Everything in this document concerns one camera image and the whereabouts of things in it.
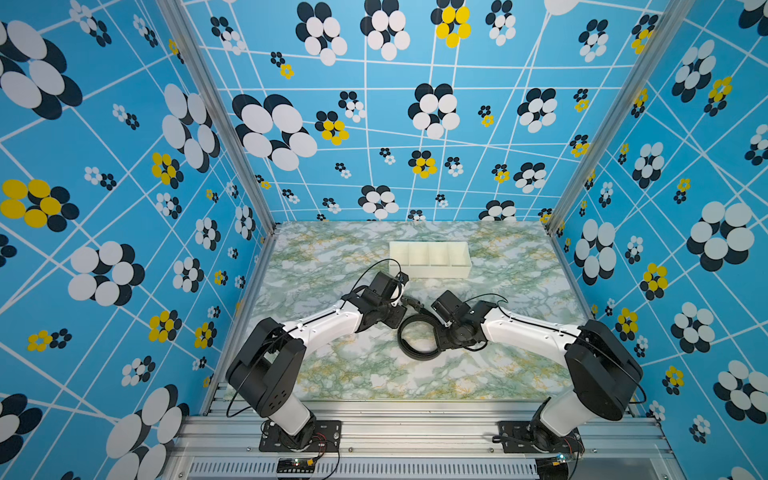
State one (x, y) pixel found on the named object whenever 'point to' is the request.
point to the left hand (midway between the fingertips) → (401, 306)
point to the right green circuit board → (555, 468)
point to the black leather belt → (426, 316)
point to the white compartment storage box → (430, 259)
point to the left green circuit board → (296, 465)
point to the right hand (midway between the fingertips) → (447, 339)
